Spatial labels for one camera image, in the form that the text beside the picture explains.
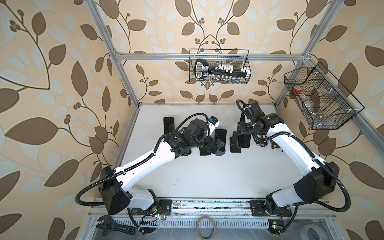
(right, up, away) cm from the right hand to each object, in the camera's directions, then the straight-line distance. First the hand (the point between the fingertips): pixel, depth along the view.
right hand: (244, 130), depth 81 cm
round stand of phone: (-11, -15, +12) cm, 22 cm away
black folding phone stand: (-3, -12, +12) cm, 17 cm away
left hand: (-16, -3, -10) cm, 19 cm away
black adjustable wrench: (-67, -44, -12) cm, 81 cm away
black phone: (-44, +3, +10) cm, 45 cm away
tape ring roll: (-18, -44, -13) cm, 49 cm away
